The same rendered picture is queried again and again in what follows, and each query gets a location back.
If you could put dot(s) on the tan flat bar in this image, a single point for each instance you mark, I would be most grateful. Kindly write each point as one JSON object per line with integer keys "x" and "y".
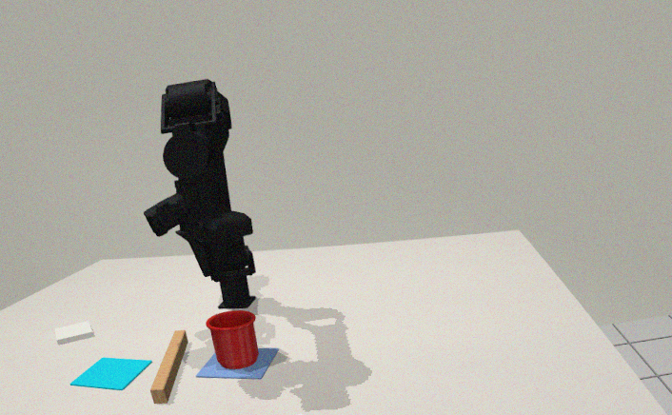
{"x": 168, "y": 370}

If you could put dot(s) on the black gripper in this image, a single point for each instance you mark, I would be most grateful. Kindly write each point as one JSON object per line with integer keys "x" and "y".
{"x": 212, "y": 236}

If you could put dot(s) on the white flat block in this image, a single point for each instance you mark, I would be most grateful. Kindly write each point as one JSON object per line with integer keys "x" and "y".
{"x": 72, "y": 333}

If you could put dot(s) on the red cup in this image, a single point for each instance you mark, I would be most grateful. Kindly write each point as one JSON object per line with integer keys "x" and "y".
{"x": 234, "y": 338}

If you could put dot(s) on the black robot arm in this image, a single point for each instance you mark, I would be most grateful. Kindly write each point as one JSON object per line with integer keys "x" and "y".
{"x": 200, "y": 123}

